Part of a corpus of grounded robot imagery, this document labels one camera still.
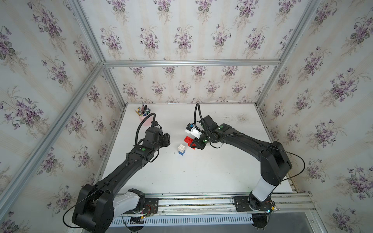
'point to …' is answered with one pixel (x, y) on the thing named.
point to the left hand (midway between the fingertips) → (167, 137)
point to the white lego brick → (181, 148)
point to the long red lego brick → (188, 140)
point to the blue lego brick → (181, 153)
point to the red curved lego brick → (194, 144)
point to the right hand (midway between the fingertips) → (195, 142)
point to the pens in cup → (144, 111)
